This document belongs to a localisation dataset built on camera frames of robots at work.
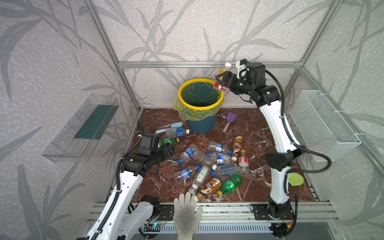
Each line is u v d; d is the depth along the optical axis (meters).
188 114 0.86
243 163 0.87
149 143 0.53
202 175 0.81
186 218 0.72
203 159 0.89
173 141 1.00
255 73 0.53
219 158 0.89
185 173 0.82
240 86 0.61
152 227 0.72
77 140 0.63
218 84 0.68
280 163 0.51
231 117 1.15
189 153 0.91
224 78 0.63
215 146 0.91
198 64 1.01
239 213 0.75
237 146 0.93
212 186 0.77
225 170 0.83
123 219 0.42
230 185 0.77
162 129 1.08
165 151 0.65
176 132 1.00
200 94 1.01
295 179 0.86
